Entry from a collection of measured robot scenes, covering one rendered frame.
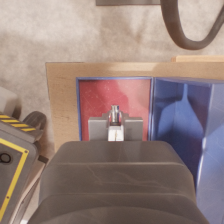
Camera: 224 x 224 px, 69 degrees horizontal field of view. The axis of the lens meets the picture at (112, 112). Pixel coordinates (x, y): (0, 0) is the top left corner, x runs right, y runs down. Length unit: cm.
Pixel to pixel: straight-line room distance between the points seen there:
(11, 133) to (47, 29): 45
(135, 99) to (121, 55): 49
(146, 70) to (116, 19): 51
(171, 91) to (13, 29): 71
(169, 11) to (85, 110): 23
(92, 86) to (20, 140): 31
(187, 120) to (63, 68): 19
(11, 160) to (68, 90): 33
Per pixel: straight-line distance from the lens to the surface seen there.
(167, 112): 25
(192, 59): 45
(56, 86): 26
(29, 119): 68
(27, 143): 49
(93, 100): 25
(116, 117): 16
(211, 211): 20
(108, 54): 72
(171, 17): 37
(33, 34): 80
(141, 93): 24
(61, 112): 26
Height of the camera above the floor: 71
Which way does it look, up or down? 75 degrees down
